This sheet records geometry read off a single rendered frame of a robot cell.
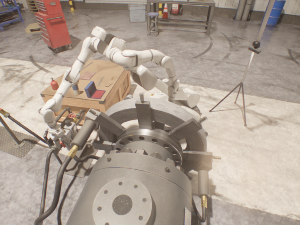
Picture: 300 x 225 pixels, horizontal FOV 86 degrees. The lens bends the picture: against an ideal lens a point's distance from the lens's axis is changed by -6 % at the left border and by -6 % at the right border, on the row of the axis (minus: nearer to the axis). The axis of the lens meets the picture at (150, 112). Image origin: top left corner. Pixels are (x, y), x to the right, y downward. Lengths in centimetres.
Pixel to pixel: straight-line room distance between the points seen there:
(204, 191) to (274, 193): 95
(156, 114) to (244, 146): 149
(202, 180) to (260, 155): 112
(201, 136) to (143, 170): 44
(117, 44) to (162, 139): 67
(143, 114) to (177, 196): 44
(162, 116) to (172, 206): 45
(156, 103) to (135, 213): 54
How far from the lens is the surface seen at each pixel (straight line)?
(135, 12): 717
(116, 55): 110
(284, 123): 286
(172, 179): 82
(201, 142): 109
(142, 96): 86
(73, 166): 198
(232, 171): 198
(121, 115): 102
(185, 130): 98
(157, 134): 99
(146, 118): 95
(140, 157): 81
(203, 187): 125
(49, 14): 465
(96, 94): 199
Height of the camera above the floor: 156
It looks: 41 degrees down
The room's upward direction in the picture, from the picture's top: straight up
